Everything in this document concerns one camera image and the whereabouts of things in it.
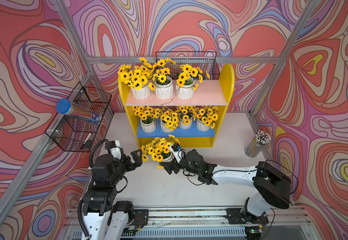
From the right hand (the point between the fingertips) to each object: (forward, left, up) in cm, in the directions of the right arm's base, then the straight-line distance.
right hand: (166, 160), depth 78 cm
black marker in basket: (+9, +39, +12) cm, 41 cm away
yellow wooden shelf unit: (+25, -17, +2) cm, 30 cm away
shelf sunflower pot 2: (+16, -3, +14) cm, 21 cm away
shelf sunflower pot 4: (+18, -23, +13) cm, 32 cm away
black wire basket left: (+9, +46, +15) cm, 49 cm away
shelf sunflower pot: (+19, +9, +15) cm, 26 cm away
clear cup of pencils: (+9, -53, -4) cm, 54 cm away
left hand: (-2, +13, +12) cm, 18 cm away
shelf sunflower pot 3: (+21, -12, +14) cm, 28 cm away
